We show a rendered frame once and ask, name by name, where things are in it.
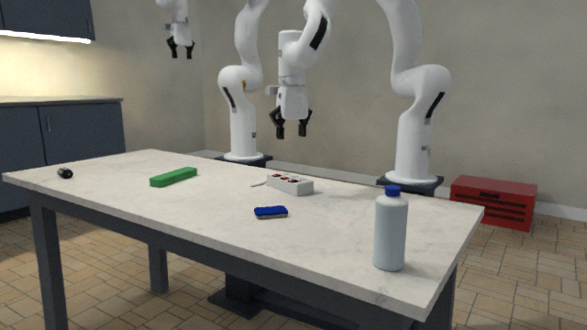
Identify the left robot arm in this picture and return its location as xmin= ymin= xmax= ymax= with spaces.
xmin=265 ymin=0 xmax=452 ymax=185

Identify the white power strip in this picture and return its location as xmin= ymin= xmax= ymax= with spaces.
xmin=250 ymin=171 xmax=314 ymax=196

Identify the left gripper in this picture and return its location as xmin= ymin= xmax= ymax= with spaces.
xmin=269 ymin=86 xmax=313 ymax=139

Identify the white bottle with blue cap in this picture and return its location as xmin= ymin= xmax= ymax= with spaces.
xmin=372 ymin=185 xmax=409 ymax=271

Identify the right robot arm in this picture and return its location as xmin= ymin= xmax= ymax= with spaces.
xmin=156 ymin=0 xmax=270 ymax=161

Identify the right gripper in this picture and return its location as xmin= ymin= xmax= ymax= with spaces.
xmin=166 ymin=23 xmax=195 ymax=60

